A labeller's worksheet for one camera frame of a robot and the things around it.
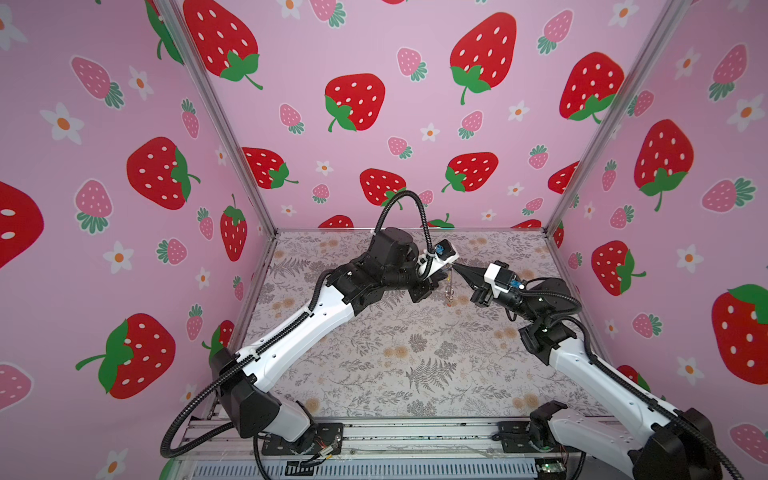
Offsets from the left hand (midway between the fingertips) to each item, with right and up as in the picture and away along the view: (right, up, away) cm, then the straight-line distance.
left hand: (445, 271), depth 68 cm
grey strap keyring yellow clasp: (+1, -2, -1) cm, 2 cm away
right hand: (+2, +2, -4) cm, 5 cm away
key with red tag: (+1, -6, 0) cm, 6 cm away
